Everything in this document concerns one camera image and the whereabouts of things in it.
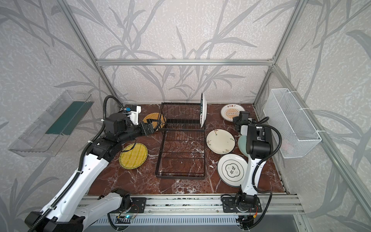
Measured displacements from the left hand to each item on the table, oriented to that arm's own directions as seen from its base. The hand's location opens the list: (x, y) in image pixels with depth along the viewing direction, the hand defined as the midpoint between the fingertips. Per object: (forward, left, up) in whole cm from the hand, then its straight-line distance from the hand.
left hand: (155, 123), depth 69 cm
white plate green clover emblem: (-11, -42, -30) cm, 53 cm away
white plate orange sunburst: (+35, -47, -30) cm, 66 cm away
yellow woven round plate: (-5, +18, -31) cm, 36 cm away
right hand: (+27, -50, -27) cm, 63 cm away
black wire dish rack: (-1, -11, -31) cm, 33 cm away
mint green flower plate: (+6, -52, -31) cm, 60 cm away
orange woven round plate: (+30, +11, -31) cm, 44 cm away
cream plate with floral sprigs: (+7, -37, -29) cm, 48 cm away
